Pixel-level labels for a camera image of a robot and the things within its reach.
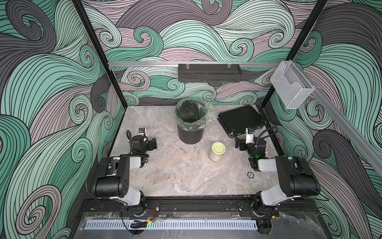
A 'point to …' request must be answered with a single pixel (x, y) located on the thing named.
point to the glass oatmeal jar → (215, 158)
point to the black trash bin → (190, 136)
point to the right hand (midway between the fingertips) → (242, 136)
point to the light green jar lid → (218, 148)
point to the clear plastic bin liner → (192, 114)
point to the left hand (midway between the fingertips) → (147, 137)
